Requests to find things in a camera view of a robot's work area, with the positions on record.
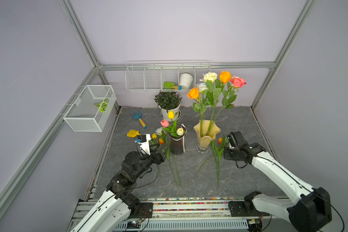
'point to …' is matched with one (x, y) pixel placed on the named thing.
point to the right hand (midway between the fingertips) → (226, 152)
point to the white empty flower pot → (186, 79)
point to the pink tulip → (165, 123)
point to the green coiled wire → (103, 106)
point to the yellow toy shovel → (133, 133)
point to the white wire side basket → (92, 109)
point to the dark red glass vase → (177, 145)
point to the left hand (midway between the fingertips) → (165, 145)
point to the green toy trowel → (169, 85)
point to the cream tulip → (180, 131)
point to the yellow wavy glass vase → (204, 142)
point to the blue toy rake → (138, 116)
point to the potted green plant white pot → (167, 101)
